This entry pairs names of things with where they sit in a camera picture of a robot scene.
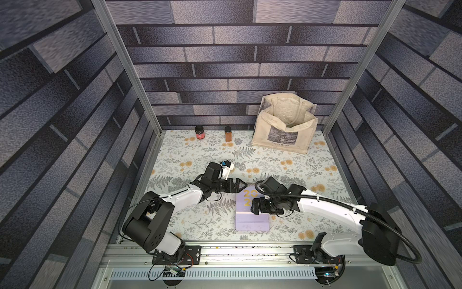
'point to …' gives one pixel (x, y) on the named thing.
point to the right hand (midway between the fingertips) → (257, 209)
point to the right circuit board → (324, 274)
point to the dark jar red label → (200, 132)
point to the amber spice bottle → (228, 133)
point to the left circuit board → (174, 271)
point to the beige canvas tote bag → (286, 121)
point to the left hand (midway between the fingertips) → (241, 184)
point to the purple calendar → (245, 220)
